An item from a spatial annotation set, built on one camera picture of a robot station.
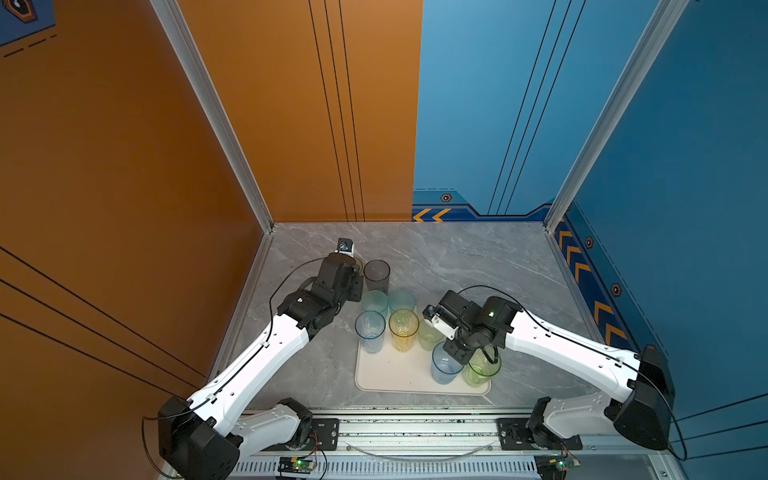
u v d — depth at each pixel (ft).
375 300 3.07
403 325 2.79
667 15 2.29
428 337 2.90
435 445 2.38
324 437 2.43
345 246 2.15
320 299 1.82
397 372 2.78
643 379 1.32
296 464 2.32
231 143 3.09
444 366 2.74
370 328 2.78
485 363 2.45
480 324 1.73
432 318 2.25
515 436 2.38
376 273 2.99
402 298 2.93
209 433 1.23
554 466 2.31
